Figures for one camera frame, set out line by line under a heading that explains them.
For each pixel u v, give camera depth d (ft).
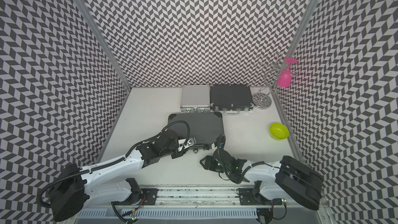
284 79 3.07
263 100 3.53
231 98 3.44
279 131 3.16
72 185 1.31
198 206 2.35
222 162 2.06
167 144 2.02
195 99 3.52
